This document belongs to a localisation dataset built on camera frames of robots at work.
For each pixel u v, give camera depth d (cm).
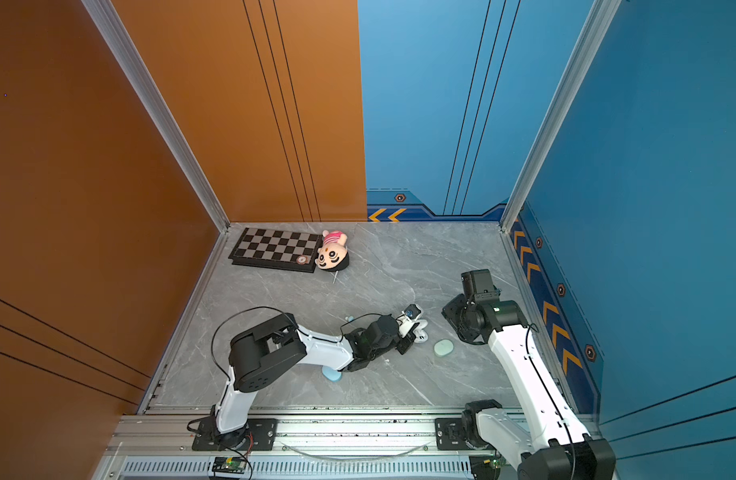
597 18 70
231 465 72
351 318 94
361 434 75
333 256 99
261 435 74
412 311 76
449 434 72
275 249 109
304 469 70
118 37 73
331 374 81
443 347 87
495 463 70
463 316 66
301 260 105
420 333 86
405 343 78
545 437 38
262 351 53
